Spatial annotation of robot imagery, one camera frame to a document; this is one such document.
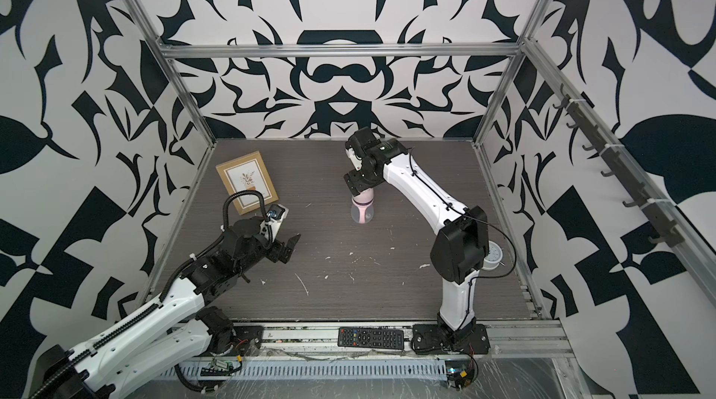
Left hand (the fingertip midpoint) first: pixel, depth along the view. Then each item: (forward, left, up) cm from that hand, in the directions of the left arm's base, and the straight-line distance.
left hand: (281, 222), depth 80 cm
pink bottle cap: (+7, -24, 0) cm, 25 cm away
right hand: (+13, -23, +4) cm, 27 cm away
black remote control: (-27, -24, -13) cm, 39 cm away
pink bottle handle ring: (+5, -23, -4) cm, 24 cm away
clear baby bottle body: (+5, -25, -5) cm, 26 cm away
